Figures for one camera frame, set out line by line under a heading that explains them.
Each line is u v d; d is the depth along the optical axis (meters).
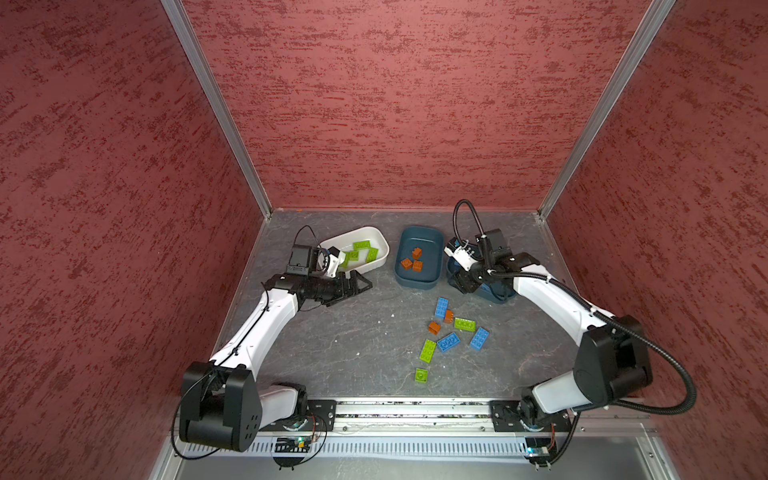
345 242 1.04
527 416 0.67
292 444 0.71
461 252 0.77
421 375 0.82
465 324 0.90
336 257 0.77
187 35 0.74
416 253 1.04
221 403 0.39
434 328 0.87
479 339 0.86
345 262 0.78
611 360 0.43
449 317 0.92
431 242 1.09
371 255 1.07
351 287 0.72
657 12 0.71
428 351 0.85
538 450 0.70
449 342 0.87
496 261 0.66
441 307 0.92
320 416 0.75
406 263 1.03
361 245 1.10
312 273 0.69
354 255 1.04
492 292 0.76
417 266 1.03
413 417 0.76
